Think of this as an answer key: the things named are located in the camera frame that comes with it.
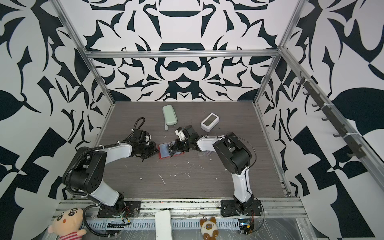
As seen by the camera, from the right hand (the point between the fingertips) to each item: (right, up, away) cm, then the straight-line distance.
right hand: (170, 146), depth 92 cm
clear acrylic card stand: (+23, -3, -3) cm, 23 cm away
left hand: (-8, -2, +3) cm, 8 cm away
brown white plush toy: (+21, -31, -25) cm, 45 cm away
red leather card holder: (-4, -3, +2) cm, 6 cm away
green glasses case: (-3, +19, +17) cm, 25 cm away
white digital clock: (+25, +14, +11) cm, 30 cm away
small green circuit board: (+38, -33, -21) cm, 55 cm away
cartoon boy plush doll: (-40, -28, -27) cm, 56 cm away
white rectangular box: (+1, -29, -26) cm, 39 cm away
